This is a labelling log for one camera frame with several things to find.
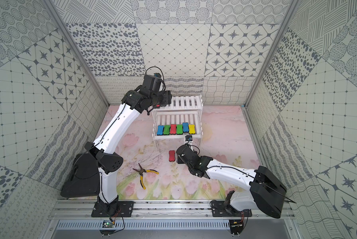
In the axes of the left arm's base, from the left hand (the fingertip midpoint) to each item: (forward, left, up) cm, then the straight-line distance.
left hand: (166, 92), depth 77 cm
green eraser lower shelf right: (-7, -7, -22) cm, 24 cm away
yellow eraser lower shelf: (-8, -14, -23) cm, 28 cm away
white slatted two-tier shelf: (+4, -8, -24) cm, 26 cm away
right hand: (-20, -9, -27) cm, 35 cm away
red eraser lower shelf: (-9, -3, -21) cm, 23 cm away
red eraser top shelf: (-18, -2, -37) cm, 41 cm away
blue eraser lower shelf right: (-5, -10, -22) cm, 25 cm away
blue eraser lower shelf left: (-8, +5, -22) cm, 24 cm away
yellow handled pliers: (-28, +15, -36) cm, 48 cm away
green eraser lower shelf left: (-8, +1, -22) cm, 23 cm away
